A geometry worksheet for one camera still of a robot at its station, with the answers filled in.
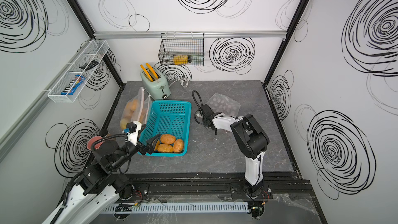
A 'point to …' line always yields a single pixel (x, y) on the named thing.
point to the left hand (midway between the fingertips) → (151, 130)
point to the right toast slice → (153, 71)
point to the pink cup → (93, 140)
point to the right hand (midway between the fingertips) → (215, 120)
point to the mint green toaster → (155, 84)
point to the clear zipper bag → (132, 109)
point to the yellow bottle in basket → (180, 59)
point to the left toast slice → (147, 73)
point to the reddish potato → (178, 145)
